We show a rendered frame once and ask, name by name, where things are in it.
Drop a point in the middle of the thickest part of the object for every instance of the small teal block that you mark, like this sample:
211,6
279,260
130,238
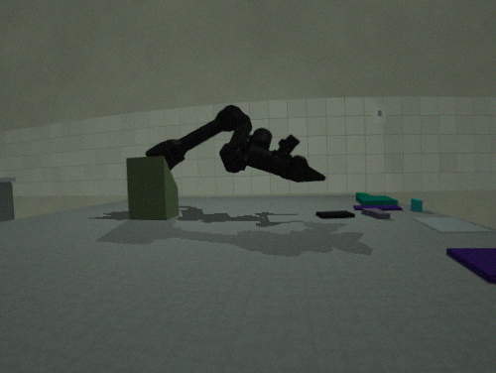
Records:
416,205

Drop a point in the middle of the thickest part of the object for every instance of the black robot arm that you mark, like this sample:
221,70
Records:
232,154

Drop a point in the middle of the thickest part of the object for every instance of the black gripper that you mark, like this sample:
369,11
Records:
295,168

